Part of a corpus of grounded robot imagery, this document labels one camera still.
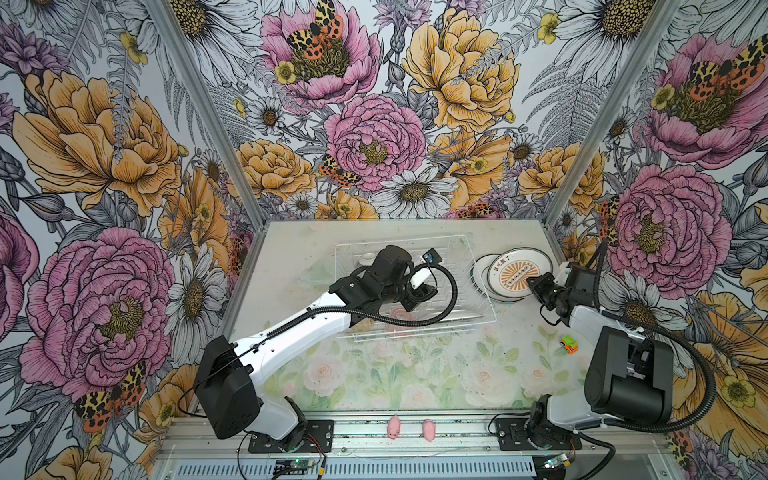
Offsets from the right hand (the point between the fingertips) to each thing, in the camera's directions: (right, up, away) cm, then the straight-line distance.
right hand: (526, 284), depth 92 cm
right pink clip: (-32, -34, -18) cm, 49 cm away
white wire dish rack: (-15, -7, +7) cm, 18 cm away
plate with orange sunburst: (-3, +3, +7) cm, 8 cm away
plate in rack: (-23, -6, -14) cm, 28 cm away
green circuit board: (-64, -40, -21) cm, 78 cm away
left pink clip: (-40, -33, -17) cm, 55 cm away
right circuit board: (-3, -40, -21) cm, 45 cm away
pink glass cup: (-39, -3, -25) cm, 46 cm away
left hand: (-33, +1, -16) cm, 37 cm away
